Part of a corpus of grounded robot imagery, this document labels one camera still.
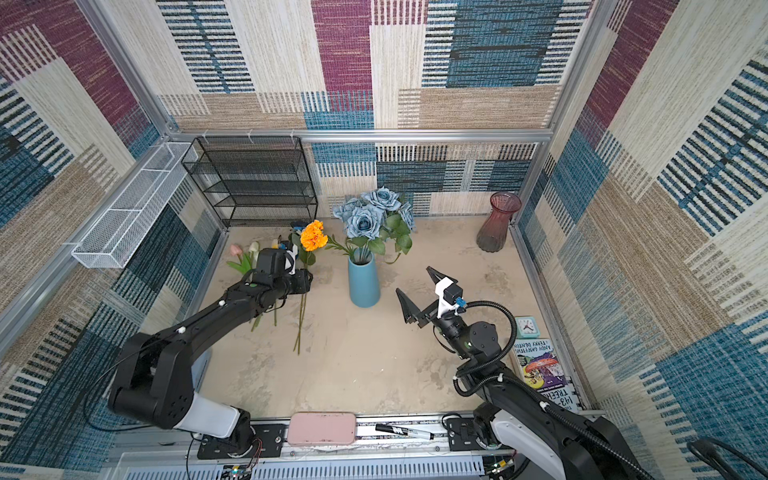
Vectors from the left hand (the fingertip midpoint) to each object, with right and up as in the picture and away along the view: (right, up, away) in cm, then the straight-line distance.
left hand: (306, 271), depth 91 cm
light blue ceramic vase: (+17, -3, -4) cm, 18 cm away
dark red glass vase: (+60, +12, +13) cm, 63 cm away
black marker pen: (+28, -38, -16) cm, 50 cm away
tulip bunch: (-25, +1, +15) cm, 29 cm away
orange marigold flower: (+7, +9, -19) cm, 22 cm away
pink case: (+7, -38, -15) cm, 41 cm away
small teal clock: (+65, -16, -1) cm, 67 cm away
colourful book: (+66, -26, -9) cm, 71 cm away
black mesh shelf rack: (-24, +32, +20) cm, 44 cm away
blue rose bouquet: (+22, +13, -19) cm, 32 cm away
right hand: (+30, -1, -20) cm, 36 cm away
